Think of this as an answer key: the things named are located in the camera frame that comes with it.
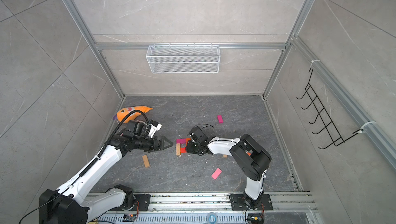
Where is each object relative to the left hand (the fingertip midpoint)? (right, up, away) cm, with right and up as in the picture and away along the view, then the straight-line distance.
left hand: (169, 144), depth 76 cm
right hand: (+9, -7, +14) cm, 18 cm away
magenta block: (+4, -3, +18) cm, 19 cm away
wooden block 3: (+30, -10, +12) cm, 34 cm away
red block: (+5, -7, +14) cm, 17 cm away
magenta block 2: (+29, +11, +29) cm, 42 cm away
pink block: (+25, -18, +6) cm, 31 cm away
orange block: (+8, -2, +18) cm, 19 cm away
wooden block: (+2, -6, +14) cm, 15 cm away
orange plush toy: (-35, +15, +22) cm, 44 cm away
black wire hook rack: (+71, +17, -6) cm, 73 cm away
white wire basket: (+4, +51, +24) cm, 56 cm away
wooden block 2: (-15, -12, +10) cm, 22 cm away
